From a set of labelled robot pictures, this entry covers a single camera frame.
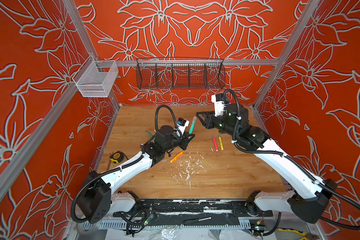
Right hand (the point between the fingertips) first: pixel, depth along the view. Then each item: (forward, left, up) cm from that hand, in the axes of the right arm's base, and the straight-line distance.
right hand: (196, 112), depth 65 cm
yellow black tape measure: (-4, +46, -34) cm, 57 cm away
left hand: (-2, +1, -14) cm, 14 cm away
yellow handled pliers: (-43, -49, -37) cm, 75 cm away
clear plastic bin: (+36, +61, -5) cm, 71 cm away
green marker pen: (-1, +1, -8) cm, 9 cm away
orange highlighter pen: (-3, +10, -37) cm, 39 cm away
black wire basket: (+42, +7, -7) cm, 44 cm away
